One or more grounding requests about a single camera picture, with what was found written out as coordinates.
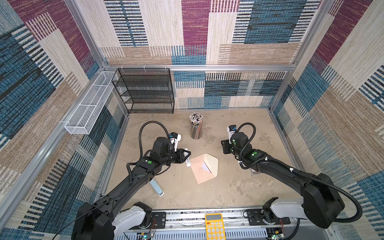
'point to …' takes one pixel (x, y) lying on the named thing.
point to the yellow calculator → (214, 226)
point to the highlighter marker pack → (253, 171)
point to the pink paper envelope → (201, 175)
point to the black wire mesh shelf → (145, 90)
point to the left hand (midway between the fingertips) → (189, 151)
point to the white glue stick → (188, 160)
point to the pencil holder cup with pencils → (196, 129)
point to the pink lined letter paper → (205, 167)
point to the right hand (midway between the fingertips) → (224, 143)
